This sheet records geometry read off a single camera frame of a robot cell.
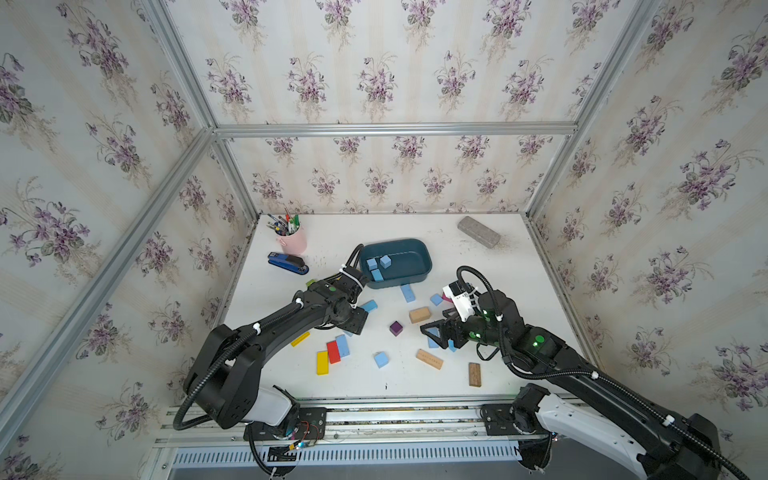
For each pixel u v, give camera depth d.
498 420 0.73
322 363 0.84
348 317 0.72
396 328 0.88
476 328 0.64
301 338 0.87
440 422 0.75
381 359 0.83
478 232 1.11
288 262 1.02
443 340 0.66
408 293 0.98
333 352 0.84
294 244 1.04
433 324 0.67
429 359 0.84
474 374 0.80
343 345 0.88
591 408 0.49
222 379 0.41
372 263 1.01
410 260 1.06
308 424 0.72
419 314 0.91
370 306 0.95
